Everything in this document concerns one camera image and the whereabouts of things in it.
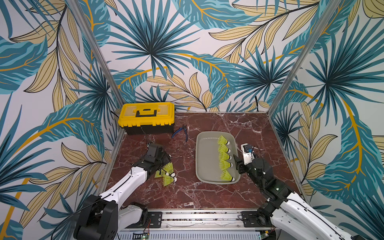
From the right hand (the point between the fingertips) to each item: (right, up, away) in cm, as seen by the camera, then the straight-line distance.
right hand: (240, 153), depth 77 cm
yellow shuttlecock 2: (-5, 0, +18) cm, 19 cm away
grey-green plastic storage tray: (-15, -9, +14) cm, 23 cm away
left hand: (-39, -5, +10) cm, 41 cm away
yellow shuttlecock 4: (-6, -9, +11) cm, 15 cm away
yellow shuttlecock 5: (-6, -13, +7) cm, 16 cm away
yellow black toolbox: (-53, +19, +18) cm, 59 cm away
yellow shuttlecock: (-5, +5, +21) cm, 23 cm away
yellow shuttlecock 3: (-6, -4, +14) cm, 15 cm away
